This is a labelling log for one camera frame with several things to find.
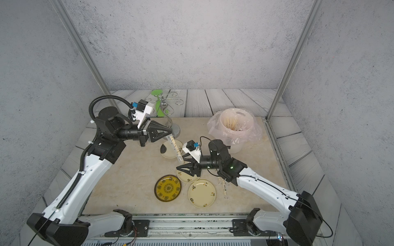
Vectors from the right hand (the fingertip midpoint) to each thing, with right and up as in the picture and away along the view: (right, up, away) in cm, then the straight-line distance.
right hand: (180, 164), depth 66 cm
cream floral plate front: (+9, -20, +17) cm, 28 cm away
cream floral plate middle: (0, -13, +23) cm, 26 cm away
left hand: (-2, +13, -12) cm, 18 cm away
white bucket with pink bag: (+30, +16, +30) cm, 46 cm away
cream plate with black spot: (-14, +1, +37) cm, 39 cm away
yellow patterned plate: (-10, -18, +21) cm, 29 cm away
